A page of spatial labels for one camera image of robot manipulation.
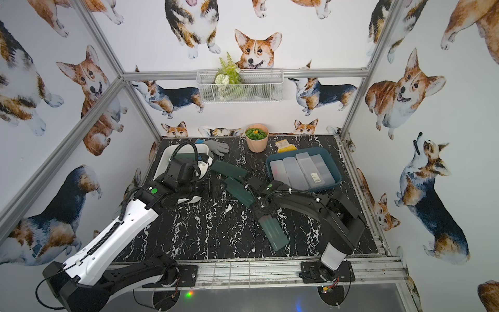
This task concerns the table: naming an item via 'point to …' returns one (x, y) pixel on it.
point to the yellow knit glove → (284, 146)
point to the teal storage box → (326, 155)
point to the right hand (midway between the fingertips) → (259, 210)
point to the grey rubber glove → (215, 146)
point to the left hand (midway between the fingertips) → (220, 180)
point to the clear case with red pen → (279, 171)
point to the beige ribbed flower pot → (256, 136)
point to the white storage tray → (167, 152)
